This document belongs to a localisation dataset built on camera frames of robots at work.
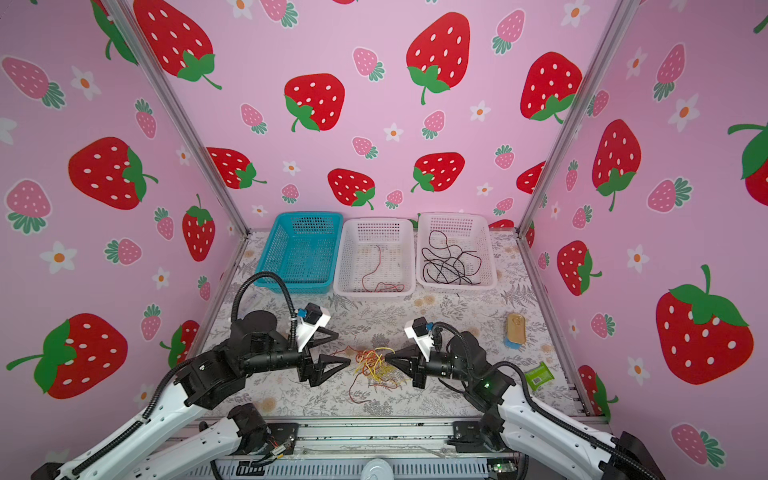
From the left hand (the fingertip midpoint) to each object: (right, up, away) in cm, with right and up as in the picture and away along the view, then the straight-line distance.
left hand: (342, 348), depth 64 cm
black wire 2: (+29, +11, +34) cm, 47 cm away
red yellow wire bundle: (+7, -4, +2) cm, 8 cm away
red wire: (+6, +10, +39) cm, 41 cm away
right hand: (+10, -4, +4) cm, 11 cm away
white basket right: (+35, +22, +50) cm, 65 cm away
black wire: (+32, +24, +48) cm, 63 cm away
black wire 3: (+31, +18, +46) cm, 58 cm away
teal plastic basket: (-26, +24, +53) cm, 64 cm away
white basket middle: (+4, +20, +47) cm, 51 cm away
